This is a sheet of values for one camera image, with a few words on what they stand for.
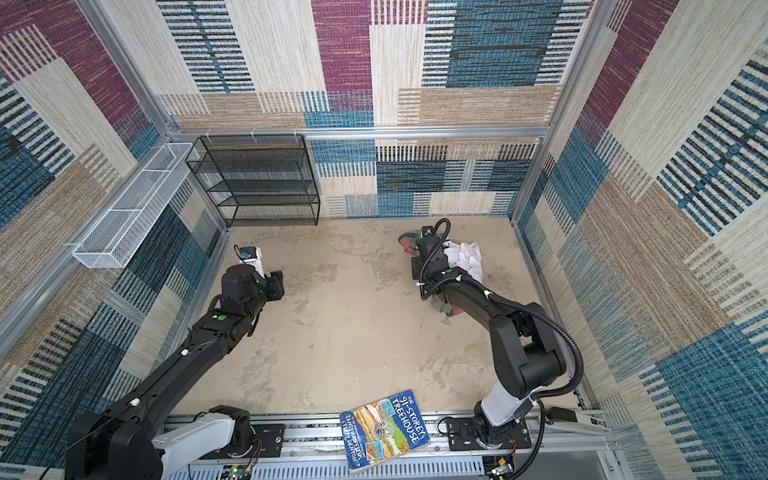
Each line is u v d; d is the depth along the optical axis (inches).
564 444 29.0
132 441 15.1
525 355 18.0
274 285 29.2
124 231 28.7
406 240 40.3
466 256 36.1
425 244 27.7
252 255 28.2
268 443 28.9
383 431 28.7
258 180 43.5
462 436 28.8
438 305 35.8
